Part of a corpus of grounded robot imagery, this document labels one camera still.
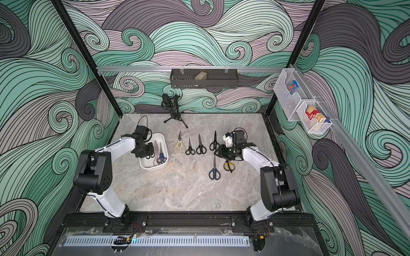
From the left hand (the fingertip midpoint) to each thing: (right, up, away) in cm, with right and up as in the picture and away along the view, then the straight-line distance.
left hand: (150, 151), depth 95 cm
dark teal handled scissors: (+39, -12, -5) cm, 41 cm away
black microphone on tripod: (+12, +30, +5) cm, 33 cm away
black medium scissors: (+31, +1, +6) cm, 32 cm away
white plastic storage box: (0, -8, -2) cm, 8 cm away
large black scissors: (+40, +3, +8) cm, 41 cm away
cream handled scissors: (+18, +1, +5) cm, 18 cm away
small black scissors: (+24, 0, +5) cm, 25 cm away
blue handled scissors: (+7, -5, 0) cm, 9 cm away
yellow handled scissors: (+48, -9, -3) cm, 49 cm away
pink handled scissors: (+4, -2, +2) cm, 5 cm away
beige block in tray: (+32, +45, -4) cm, 55 cm away
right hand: (+42, -1, -5) cm, 42 cm away
